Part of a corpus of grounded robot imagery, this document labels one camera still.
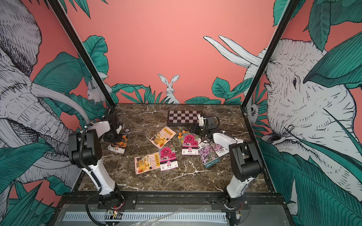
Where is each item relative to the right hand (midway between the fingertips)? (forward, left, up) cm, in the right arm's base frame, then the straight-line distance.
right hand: (189, 126), depth 93 cm
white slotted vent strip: (-49, +21, -11) cm, 55 cm away
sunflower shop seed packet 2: (-21, +27, -11) cm, 36 cm away
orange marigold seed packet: (-11, +47, -9) cm, 49 cm away
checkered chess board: (+16, +5, -10) cm, 19 cm away
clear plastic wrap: (-51, +15, -11) cm, 54 cm away
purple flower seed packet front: (-16, -13, -11) cm, 23 cm away
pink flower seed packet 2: (-19, +14, -11) cm, 26 cm away
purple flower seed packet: (-12, -21, -11) cm, 27 cm away
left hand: (-5, +53, -8) cm, 54 cm away
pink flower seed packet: (-8, 0, -11) cm, 13 cm away
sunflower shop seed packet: (-3, +20, -11) cm, 23 cm away
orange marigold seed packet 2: (0, +6, -11) cm, 13 cm away
